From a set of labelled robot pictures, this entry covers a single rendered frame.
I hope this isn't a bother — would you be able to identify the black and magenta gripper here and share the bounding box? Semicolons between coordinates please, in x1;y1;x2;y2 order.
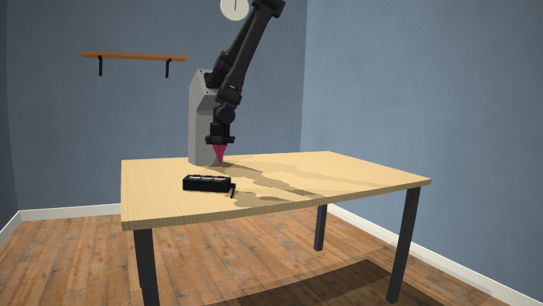
205;135;235;164

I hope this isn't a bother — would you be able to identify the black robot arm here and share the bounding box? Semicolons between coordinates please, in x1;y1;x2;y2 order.
203;0;285;143

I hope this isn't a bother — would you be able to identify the black power strip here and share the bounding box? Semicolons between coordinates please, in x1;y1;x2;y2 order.
182;175;236;198

